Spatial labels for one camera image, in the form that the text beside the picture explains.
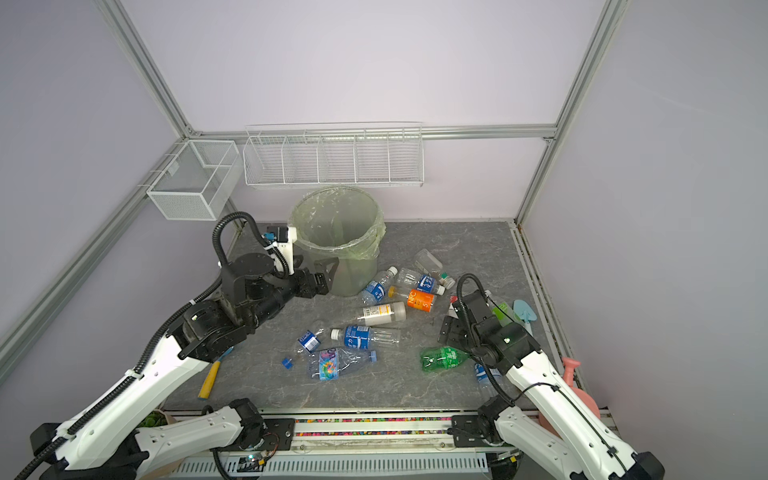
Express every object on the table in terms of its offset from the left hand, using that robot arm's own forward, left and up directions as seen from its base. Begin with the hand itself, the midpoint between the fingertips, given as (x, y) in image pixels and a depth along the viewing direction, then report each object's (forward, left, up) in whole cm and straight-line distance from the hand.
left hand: (320, 264), depth 64 cm
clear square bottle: (+23, -29, -33) cm, 50 cm away
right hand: (-9, -31, -21) cm, 39 cm away
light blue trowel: (+2, -57, -34) cm, 67 cm away
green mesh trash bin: (+33, 0, -22) cm, 40 cm away
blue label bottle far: (+13, -26, -30) cm, 42 cm away
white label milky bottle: (+2, -13, -30) cm, 33 cm away
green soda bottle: (-11, -29, -34) cm, 46 cm away
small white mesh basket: (+45, +46, -11) cm, 66 cm away
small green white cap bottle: (+14, -34, -33) cm, 49 cm away
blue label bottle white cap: (-5, -6, -30) cm, 31 cm away
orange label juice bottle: (+8, -23, -31) cm, 39 cm away
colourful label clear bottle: (-11, +3, -30) cm, 33 cm away
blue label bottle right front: (-18, -38, -30) cm, 52 cm away
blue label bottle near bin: (+11, -10, -30) cm, 33 cm away
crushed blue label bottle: (-4, +9, -31) cm, 32 cm away
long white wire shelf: (+49, +1, -5) cm, 49 cm away
